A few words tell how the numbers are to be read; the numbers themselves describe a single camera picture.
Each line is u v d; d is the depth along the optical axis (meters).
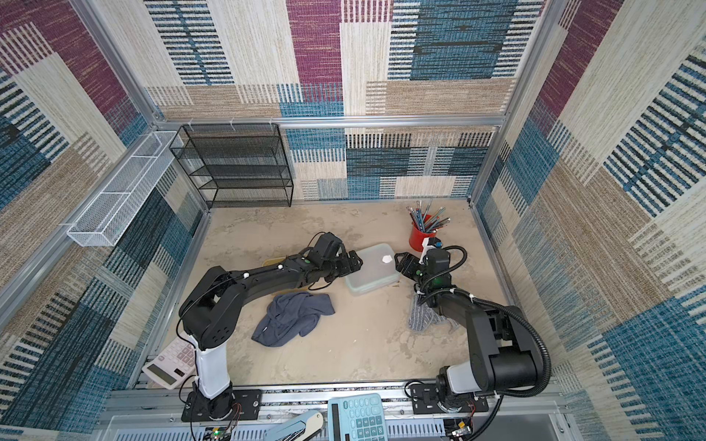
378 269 0.94
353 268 0.84
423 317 0.88
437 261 0.70
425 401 0.73
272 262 0.97
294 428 0.69
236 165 1.09
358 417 0.70
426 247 0.85
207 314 0.52
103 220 0.71
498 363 0.44
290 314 0.85
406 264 0.83
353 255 0.86
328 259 0.75
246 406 0.73
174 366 0.78
